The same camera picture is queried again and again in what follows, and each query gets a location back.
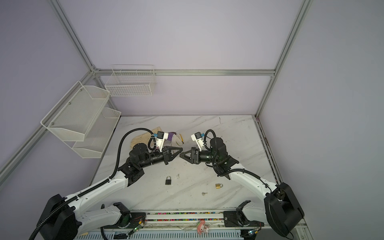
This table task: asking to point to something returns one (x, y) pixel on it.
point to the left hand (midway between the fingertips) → (181, 150)
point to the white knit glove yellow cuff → (177, 140)
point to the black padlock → (168, 181)
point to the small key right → (203, 193)
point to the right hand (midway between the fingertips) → (181, 156)
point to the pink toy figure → (202, 228)
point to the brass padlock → (218, 185)
